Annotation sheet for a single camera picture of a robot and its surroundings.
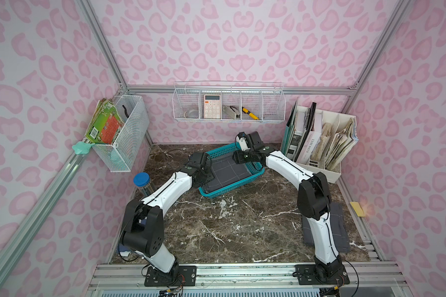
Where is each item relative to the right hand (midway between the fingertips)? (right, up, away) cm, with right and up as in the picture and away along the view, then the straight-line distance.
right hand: (235, 154), depth 96 cm
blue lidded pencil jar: (-41, -12, -16) cm, 45 cm away
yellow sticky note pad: (+63, -28, -1) cm, 69 cm away
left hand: (-14, -9, -5) cm, 17 cm away
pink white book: (+38, +7, -3) cm, 39 cm away
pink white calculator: (-12, +25, -1) cm, 27 cm away
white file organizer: (+35, +15, -1) cm, 38 cm away
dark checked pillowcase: (+46, -34, -12) cm, 58 cm away
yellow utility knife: (+8, +22, +2) cm, 23 cm away
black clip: (-53, +21, -6) cm, 57 cm away
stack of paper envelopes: (+51, +6, -7) cm, 51 cm away
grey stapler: (-1, +22, 0) cm, 22 cm away
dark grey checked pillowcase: (-5, -9, +4) cm, 11 cm away
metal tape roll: (-22, +21, -2) cm, 30 cm away
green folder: (+25, +10, -6) cm, 28 cm away
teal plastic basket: (+8, -7, -13) cm, 17 cm away
